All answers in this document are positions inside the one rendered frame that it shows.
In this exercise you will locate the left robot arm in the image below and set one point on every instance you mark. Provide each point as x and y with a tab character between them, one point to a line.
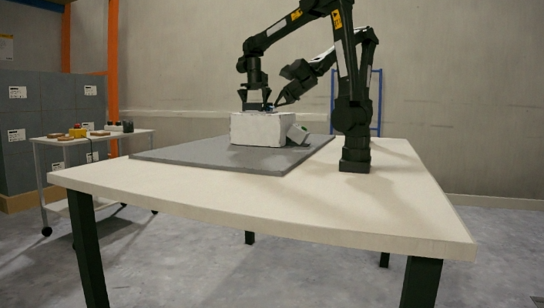
349	107

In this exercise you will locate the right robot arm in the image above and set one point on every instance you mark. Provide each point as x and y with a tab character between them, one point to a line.
305	71

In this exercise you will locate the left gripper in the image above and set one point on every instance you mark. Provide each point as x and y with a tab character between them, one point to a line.
252	82

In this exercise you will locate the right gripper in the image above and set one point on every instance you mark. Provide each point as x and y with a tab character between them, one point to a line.
290	97

